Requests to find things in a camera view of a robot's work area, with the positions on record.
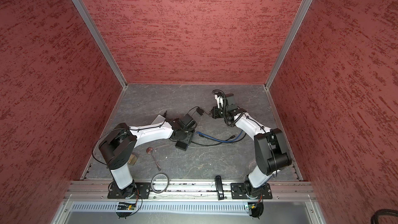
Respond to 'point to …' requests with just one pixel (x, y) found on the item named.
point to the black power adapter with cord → (180, 145)
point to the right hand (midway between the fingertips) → (210, 113)
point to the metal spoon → (149, 151)
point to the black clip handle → (219, 187)
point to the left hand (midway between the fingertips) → (185, 140)
